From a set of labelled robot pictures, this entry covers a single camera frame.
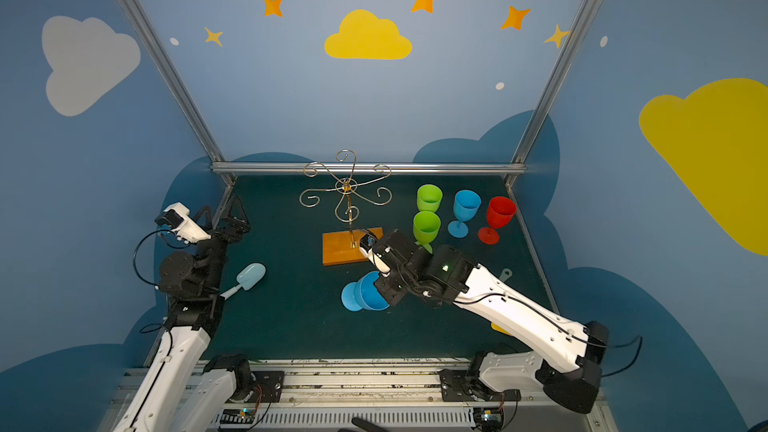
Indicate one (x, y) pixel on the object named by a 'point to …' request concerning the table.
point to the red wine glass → (499, 215)
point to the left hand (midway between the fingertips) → (220, 201)
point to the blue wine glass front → (466, 205)
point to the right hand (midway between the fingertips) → (385, 275)
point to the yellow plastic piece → (500, 329)
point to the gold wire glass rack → (344, 210)
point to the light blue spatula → (247, 278)
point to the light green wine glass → (429, 197)
